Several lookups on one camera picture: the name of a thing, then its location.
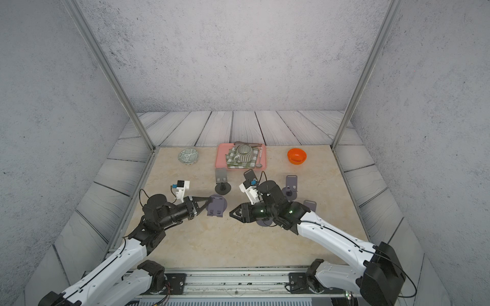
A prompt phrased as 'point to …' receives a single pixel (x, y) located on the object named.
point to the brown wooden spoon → (238, 143)
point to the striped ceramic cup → (244, 155)
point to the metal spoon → (259, 165)
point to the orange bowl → (296, 155)
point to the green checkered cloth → (232, 164)
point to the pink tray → (221, 162)
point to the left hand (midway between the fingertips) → (213, 202)
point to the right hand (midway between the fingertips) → (234, 215)
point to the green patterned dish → (188, 156)
